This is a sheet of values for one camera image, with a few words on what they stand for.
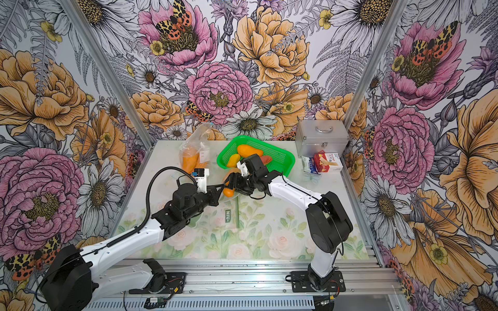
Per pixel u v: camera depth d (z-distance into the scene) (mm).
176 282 744
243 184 763
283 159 1084
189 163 1020
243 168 815
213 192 689
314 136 1072
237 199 964
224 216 920
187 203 618
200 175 696
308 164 1082
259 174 688
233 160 1084
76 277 394
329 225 469
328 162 1082
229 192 813
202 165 1024
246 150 1127
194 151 1012
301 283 732
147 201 637
